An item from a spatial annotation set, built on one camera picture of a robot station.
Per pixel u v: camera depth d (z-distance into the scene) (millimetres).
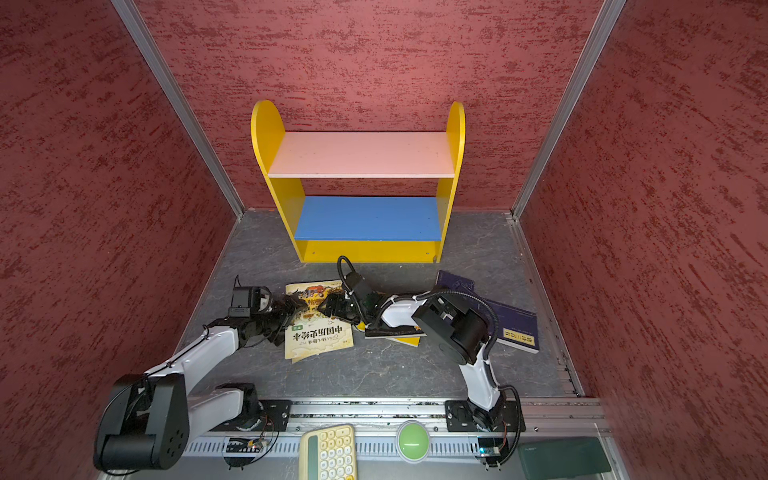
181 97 875
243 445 720
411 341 856
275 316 787
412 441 697
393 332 852
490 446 694
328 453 672
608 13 709
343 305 813
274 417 738
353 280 737
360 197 1165
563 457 672
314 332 836
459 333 510
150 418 411
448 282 993
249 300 708
